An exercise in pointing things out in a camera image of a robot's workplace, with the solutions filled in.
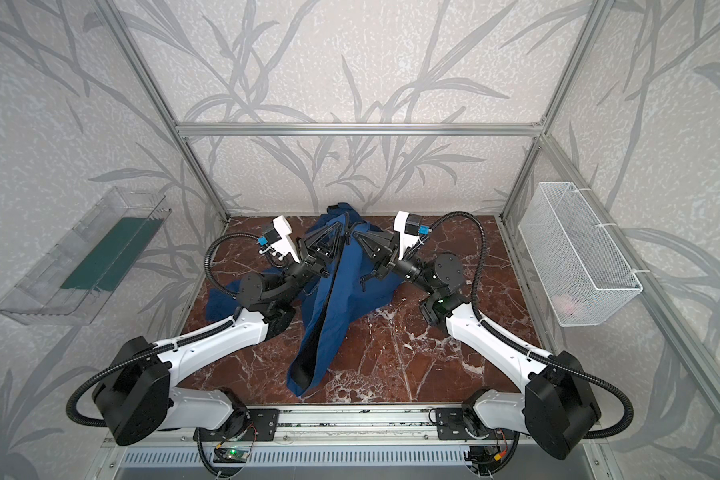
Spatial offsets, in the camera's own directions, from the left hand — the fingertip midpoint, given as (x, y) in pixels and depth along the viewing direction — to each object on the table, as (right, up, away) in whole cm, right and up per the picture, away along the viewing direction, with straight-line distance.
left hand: (345, 223), depth 57 cm
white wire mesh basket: (+49, -11, +4) cm, 50 cm away
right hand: (+3, 0, +3) cm, 4 cm away
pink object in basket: (+52, -19, +15) cm, 58 cm away
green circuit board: (-29, -55, +14) cm, 64 cm away
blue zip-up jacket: (-6, -19, +6) cm, 21 cm away
